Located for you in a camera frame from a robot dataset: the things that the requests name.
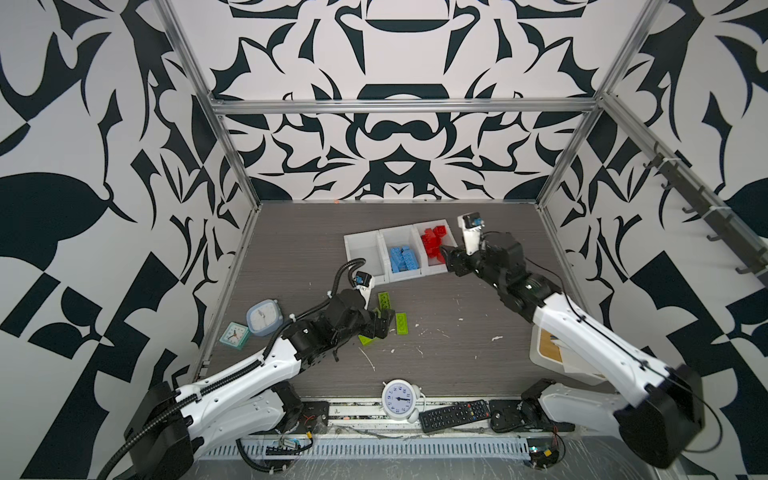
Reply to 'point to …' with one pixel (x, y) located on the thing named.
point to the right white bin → (419, 229)
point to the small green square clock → (235, 335)
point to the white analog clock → (399, 399)
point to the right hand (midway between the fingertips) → (452, 240)
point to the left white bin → (368, 245)
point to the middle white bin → (400, 237)
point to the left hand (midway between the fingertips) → (381, 303)
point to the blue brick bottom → (409, 260)
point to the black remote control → (455, 414)
